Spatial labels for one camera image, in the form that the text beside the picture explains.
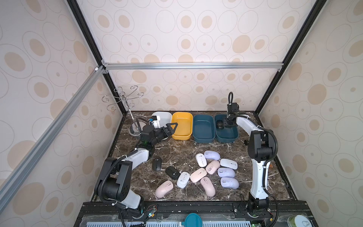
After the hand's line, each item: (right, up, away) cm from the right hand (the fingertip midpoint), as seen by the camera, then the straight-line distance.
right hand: (234, 122), depth 105 cm
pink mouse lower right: (-24, -37, -25) cm, 51 cm away
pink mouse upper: (-21, -28, -20) cm, 40 cm away
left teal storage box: (-22, -5, +5) cm, 23 cm away
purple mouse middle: (-14, -31, -21) cm, 40 cm away
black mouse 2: (-55, -26, -16) cm, 63 cm away
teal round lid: (-34, -46, -40) cm, 70 cm away
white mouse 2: (-9, -27, -16) cm, 32 cm away
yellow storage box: (-38, -6, +1) cm, 38 cm away
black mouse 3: (-45, -31, -21) cm, 58 cm away
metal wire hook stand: (-89, +20, +4) cm, 91 cm away
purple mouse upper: (-19, -22, -13) cm, 32 cm away
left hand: (-41, -3, -22) cm, 47 cm away
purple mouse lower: (-11, -35, -24) cm, 44 cm away
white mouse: (-27, -24, -16) cm, 39 cm away
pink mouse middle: (-29, -32, -20) cm, 48 cm away
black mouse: (-11, -2, +1) cm, 11 cm away
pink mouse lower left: (-49, -38, -26) cm, 67 cm away
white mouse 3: (-38, -34, -24) cm, 56 cm away
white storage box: (-53, +4, +8) cm, 53 cm away
